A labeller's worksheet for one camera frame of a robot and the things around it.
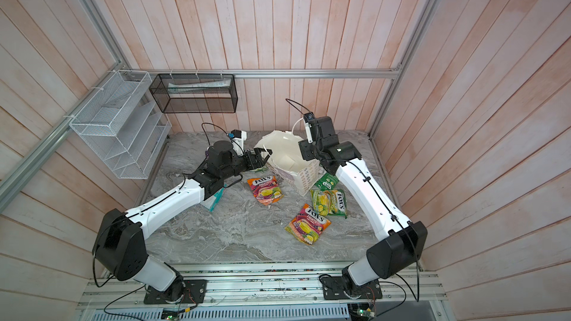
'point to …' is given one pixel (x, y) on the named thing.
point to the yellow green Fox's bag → (331, 202)
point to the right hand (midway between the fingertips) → (311, 141)
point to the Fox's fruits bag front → (308, 225)
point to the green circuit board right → (365, 313)
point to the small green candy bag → (327, 181)
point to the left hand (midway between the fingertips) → (265, 157)
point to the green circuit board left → (169, 313)
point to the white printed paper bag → (302, 176)
